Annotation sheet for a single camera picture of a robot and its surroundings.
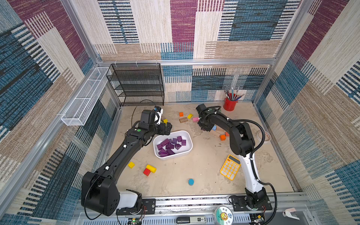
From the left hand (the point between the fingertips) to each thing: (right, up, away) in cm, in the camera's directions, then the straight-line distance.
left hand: (165, 124), depth 83 cm
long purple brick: (-2, -19, +8) cm, 20 cm away
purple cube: (+11, -13, +12) cm, 21 cm away
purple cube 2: (+5, -12, +14) cm, 19 cm away
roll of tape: (+70, -9, +17) cm, 72 cm away
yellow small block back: (+16, +5, +29) cm, 33 cm away
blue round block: (+15, -33, -2) cm, 36 cm away
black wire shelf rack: (-24, +29, +27) cm, 47 cm away
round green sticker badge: (+28, -40, -19) cm, 53 cm away
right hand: (+27, -3, +21) cm, 35 cm away
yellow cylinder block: (-8, -26, +2) cm, 28 cm away
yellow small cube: (-21, -25, +4) cm, 33 cm away
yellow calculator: (+39, -26, +2) cm, 47 cm away
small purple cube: (+7, -15, +12) cm, 20 cm away
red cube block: (-11, -28, +1) cm, 30 cm away
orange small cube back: (+9, +6, +30) cm, 32 cm away
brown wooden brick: (+11, +2, +25) cm, 28 cm away
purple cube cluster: (+8, -10, +14) cm, 19 cm away
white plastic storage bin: (+11, -17, +10) cm, 23 cm away
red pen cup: (+48, +14, +31) cm, 59 cm away
